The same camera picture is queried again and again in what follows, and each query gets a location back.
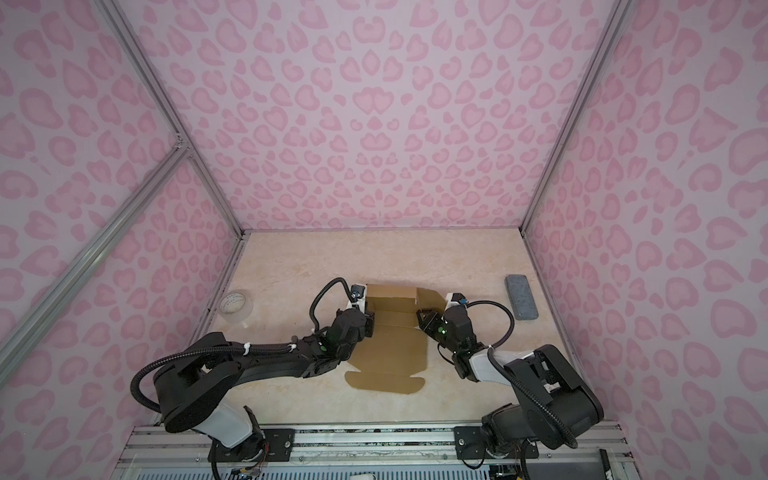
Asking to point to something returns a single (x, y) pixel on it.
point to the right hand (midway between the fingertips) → (418, 313)
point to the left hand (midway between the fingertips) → (370, 300)
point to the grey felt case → (522, 297)
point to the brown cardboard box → (396, 354)
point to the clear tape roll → (236, 305)
